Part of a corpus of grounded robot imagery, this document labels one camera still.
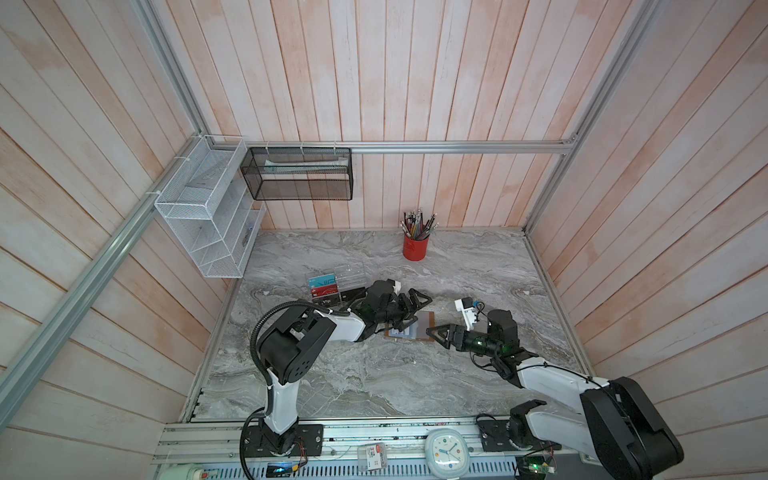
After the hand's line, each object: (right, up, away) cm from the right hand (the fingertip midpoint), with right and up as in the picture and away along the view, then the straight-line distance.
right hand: (434, 332), depth 83 cm
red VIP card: (-34, +10, +12) cm, 37 cm away
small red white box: (-17, -27, -13) cm, 34 cm away
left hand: (-1, +5, +4) cm, 6 cm away
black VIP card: (-27, +9, +14) cm, 31 cm away
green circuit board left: (-40, -30, -13) cm, 51 cm away
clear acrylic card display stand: (-26, +15, +18) cm, 35 cm away
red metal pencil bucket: (-2, +24, +24) cm, 34 cm away
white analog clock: (0, -26, -14) cm, 29 cm away
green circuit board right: (+23, -30, -12) cm, 39 cm away
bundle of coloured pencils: (-3, +32, +18) cm, 37 cm away
